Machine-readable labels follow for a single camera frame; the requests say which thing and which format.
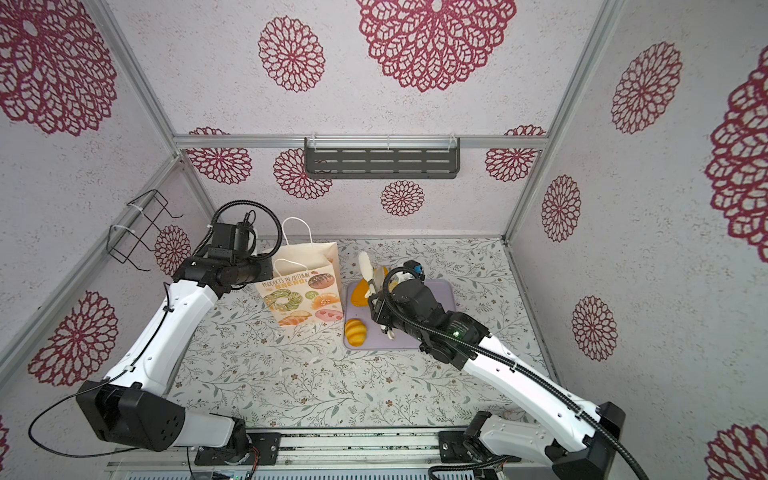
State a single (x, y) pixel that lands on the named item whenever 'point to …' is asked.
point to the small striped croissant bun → (356, 332)
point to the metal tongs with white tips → (376, 279)
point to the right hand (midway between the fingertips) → (372, 296)
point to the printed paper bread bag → (306, 286)
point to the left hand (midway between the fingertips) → (266, 272)
